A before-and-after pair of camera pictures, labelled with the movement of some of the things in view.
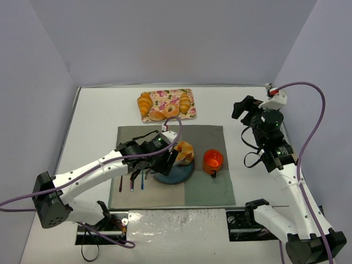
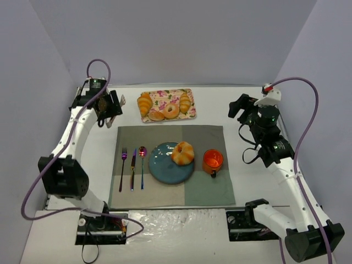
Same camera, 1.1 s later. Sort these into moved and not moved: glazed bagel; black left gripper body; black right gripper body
Moved: black left gripper body
Not moved: glazed bagel; black right gripper body
